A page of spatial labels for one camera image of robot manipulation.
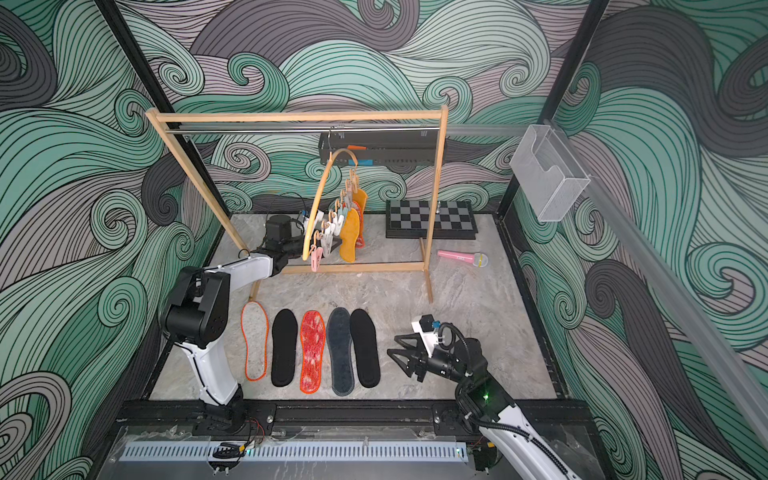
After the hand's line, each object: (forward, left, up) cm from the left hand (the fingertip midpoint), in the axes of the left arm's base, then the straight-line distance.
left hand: (335, 234), depth 93 cm
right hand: (-34, -18, -4) cm, 38 cm away
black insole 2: (-29, -10, -16) cm, 34 cm away
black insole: (-23, +15, -17) cm, 33 cm away
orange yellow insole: (+7, -8, +9) cm, 14 cm away
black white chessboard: (+19, -27, -12) cm, 35 cm away
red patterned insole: (-25, +6, -15) cm, 30 cm away
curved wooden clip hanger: (+28, +6, -16) cm, 32 cm away
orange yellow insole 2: (-2, -5, +3) cm, 6 cm away
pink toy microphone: (-1, -48, -11) cm, 50 cm away
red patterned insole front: (-22, +24, -15) cm, 36 cm away
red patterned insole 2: (+5, -7, -10) cm, 14 cm away
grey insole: (-26, -2, -16) cm, 31 cm away
